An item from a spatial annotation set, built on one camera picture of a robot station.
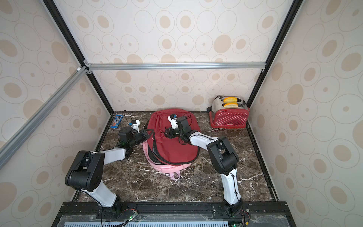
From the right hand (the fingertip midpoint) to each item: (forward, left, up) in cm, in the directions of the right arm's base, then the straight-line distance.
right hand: (164, 133), depth 93 cm
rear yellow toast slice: (+25, -45, +9) cm, 52 cm away
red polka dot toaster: (+15, -40, +1) cm, 43 cm away
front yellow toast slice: (+19, -45, +8) cm, 50 cm away
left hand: (-1, +4, +5) cm, 7 cm away
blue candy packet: (+16, +42, -8) cm, 46 cm away
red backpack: (-14, -6, +1) cm, 15 cm away
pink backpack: (-22, -9, -6) cm, 25 cm away
